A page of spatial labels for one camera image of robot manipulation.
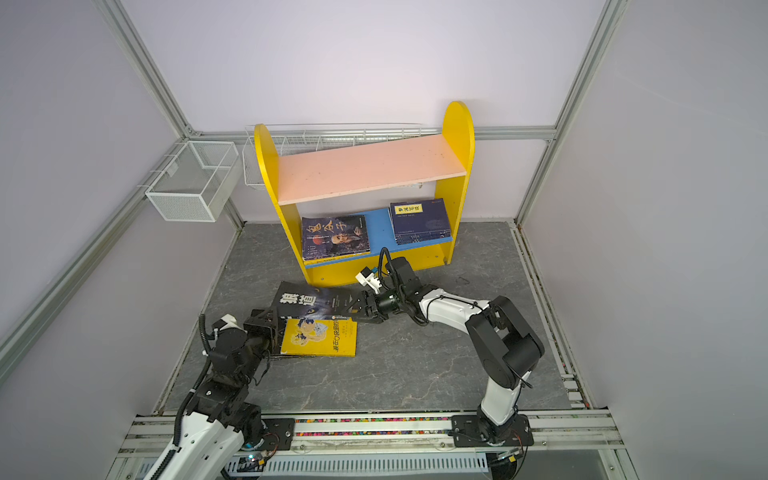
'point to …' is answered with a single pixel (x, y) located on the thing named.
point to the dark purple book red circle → (325, 236)
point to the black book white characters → (303, 301)
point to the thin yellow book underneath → (320, 336)
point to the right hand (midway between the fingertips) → (347, 320)
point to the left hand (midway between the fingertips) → (281, 308)
